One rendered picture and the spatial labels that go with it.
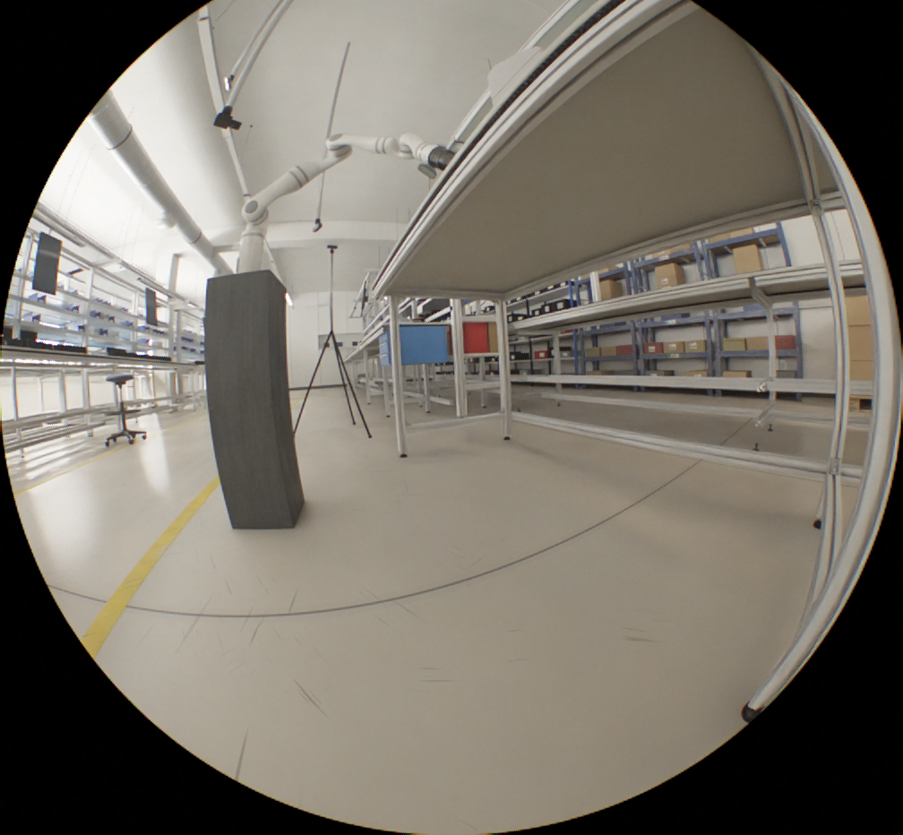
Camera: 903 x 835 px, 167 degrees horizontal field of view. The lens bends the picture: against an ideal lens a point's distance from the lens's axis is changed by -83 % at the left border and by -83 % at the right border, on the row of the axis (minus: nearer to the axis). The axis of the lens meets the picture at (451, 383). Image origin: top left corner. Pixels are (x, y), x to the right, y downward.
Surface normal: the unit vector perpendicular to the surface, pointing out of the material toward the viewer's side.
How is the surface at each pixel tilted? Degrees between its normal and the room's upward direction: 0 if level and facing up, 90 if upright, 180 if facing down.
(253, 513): 90
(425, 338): 90
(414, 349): 90
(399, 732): 0
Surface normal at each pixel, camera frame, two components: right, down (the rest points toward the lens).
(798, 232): -0.92, 0.07
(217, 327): 0.28, 0.04
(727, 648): -0.06, -1.00
